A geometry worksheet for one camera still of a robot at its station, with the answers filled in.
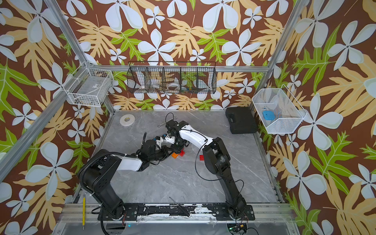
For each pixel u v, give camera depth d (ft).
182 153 3.05
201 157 3.14
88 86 2.76
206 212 2.46
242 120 3.54
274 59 2.84
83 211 2.45
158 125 3.65
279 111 2.76
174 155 3.05
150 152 2.45
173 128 2.31
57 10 2.27
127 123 3.65
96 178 1.53
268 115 2.69
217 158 1.82
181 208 2.47
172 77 3.17
